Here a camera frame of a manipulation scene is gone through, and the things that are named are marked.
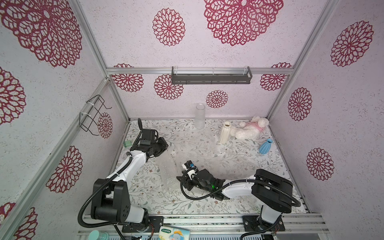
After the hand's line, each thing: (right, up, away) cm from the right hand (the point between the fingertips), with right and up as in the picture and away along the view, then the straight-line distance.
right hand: (177, 174), depth 80 cm
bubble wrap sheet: (-5, +2, +5) cm, 8 cm away
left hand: (-6, +15, +8) cm, 18 cm away
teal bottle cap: (-33, -21, -16) cm, 43 cm away
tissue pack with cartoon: (-4, -23, -13) cm, 27 cm away
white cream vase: (+29, +23, +16) cm, 41 cm away
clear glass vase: (+13, +34, +27) cm, 45 cm away
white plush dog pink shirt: (+47, +24, +20) cm, 57 cm away
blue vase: (+54, +13, +15) cm, 58 cm away
